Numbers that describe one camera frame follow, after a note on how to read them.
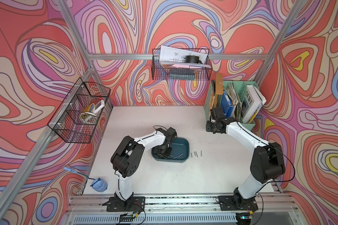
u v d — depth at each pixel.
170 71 1.02
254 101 0.87
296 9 0.70
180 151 0.95
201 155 0.91
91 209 0.74
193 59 0.82
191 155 0.92
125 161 0.49
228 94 0.96
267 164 0.45
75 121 0.74
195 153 0.93
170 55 0.86
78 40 0.79
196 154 0.93
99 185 0.73
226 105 0.94
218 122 0.68
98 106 0.75
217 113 0.71
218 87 0.86
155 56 0.87
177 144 0.96
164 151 0.78
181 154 0.91
